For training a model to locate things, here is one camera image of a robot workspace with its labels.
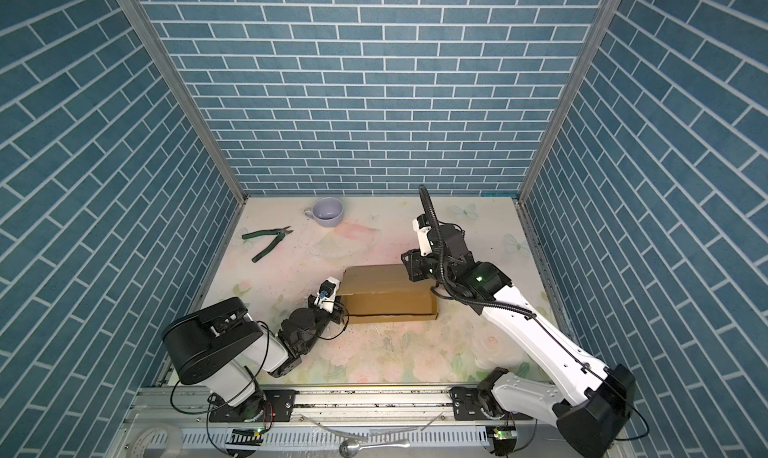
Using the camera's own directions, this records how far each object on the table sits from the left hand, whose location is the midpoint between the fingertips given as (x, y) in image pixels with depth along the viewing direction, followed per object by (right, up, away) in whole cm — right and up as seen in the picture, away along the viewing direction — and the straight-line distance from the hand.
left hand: (344, 286), depth 86 cm
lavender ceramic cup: (-11, +23, +26) cm, 37 cm away
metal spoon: (+5, -33, -19) cm, 38 cm away
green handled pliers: (-28, +15, +23) cm, 39 cm away
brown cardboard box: (+12, 0, -10) cm, 16 cm away
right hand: (+17, +11, -12) cm, 23 cm away
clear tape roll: (-36, -33, -17) cm, 52 cm away
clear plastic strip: (+21, -31, -15) cm, 40 cm away
